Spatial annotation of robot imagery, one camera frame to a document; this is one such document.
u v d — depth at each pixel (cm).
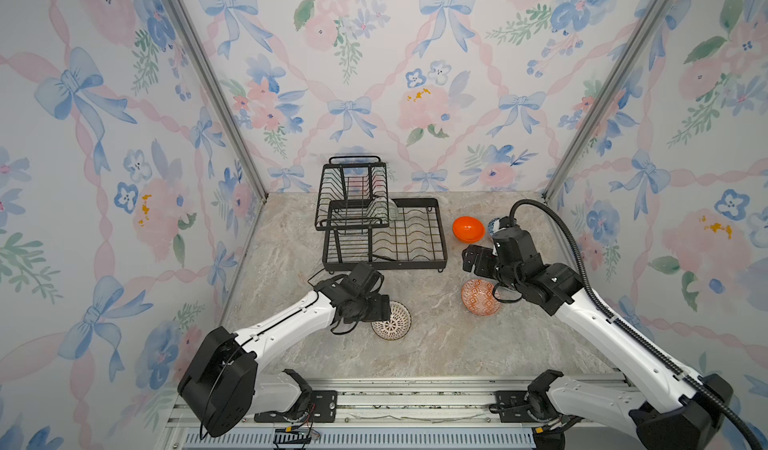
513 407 73
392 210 110
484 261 66
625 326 44
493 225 70
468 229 106
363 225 86
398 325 86
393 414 73
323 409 74
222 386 40
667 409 40
